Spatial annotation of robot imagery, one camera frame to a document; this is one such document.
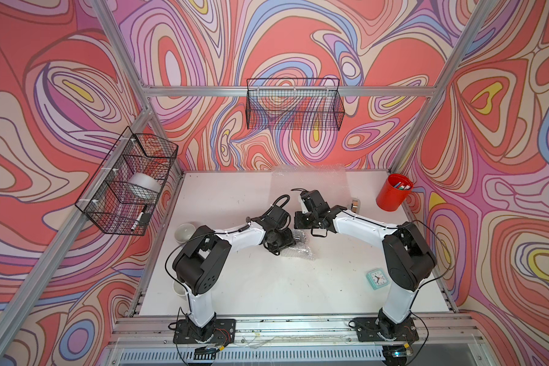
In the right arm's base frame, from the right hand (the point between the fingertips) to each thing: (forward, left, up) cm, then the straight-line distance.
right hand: (296, 226), depth 92 cm
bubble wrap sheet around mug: (-12, 0, +3) cm, 12 cm away
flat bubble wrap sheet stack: (+31, -20, -5) cm, 37 cm away
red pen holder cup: (+14, -45, +3) cm, 47 cm away
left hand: (-7, 0, -3) cm, 8 cm away
